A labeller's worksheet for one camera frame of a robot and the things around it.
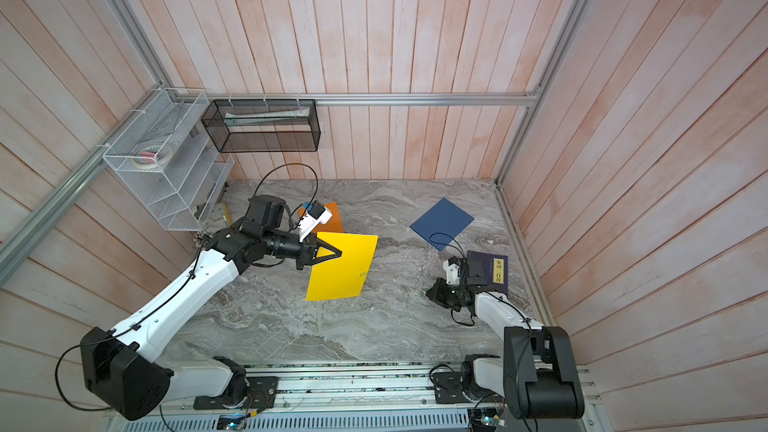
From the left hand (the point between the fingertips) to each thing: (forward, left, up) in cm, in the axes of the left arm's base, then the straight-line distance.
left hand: (336, 258), depth 70 cm
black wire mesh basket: (+55, +32, -1) cm, 63 cm away
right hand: (+3, -26, -24) cm, 35 cm away
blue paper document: (+29, -34, -25) cm, 51 cm away
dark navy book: (+10, -45, -23) cm, 52 cm away
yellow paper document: (-3, -2, -4) cm, 5 cm away
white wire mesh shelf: (+17, +42, +4) cm, 46 cm away
